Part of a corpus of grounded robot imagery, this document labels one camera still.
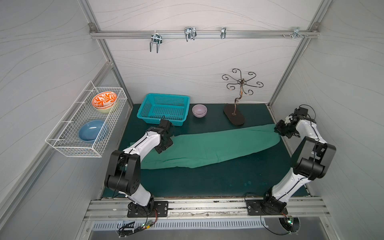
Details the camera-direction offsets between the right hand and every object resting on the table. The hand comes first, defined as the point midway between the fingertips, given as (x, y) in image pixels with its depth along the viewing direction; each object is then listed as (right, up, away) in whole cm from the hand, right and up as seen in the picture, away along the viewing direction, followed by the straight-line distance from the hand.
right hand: (279, 128), depth 92 cm
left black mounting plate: (-70, -39, -19) cm, 82 cm away
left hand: (-70, -10, -2) cm, 71 cm away
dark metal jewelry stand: (-24, +11, +20) cm, 33 cm away
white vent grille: (-59, -44, -22) cm, 77 cm away
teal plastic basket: (-69, +15, +27) cm, 76 cm away
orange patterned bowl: (-99, +16, -18) cm, 101 cm away
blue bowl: (-100, +1, -27) cm, 103 cm away
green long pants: (-51, -12, +3) cm, 53 cm away
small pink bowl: (-49, +12, +21) cm, 55 cm away
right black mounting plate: (-23, -38, -19) cm, 48 cm away
